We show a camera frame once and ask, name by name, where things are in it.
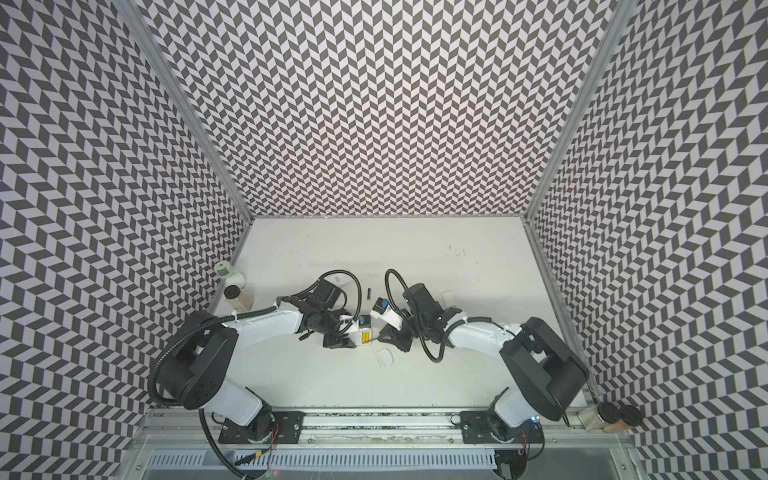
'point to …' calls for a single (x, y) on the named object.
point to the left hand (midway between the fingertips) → (351, 332)
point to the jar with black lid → (237, 298)
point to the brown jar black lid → (630, 415)
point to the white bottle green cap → (228, 276)
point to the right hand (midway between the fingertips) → (383, 343)
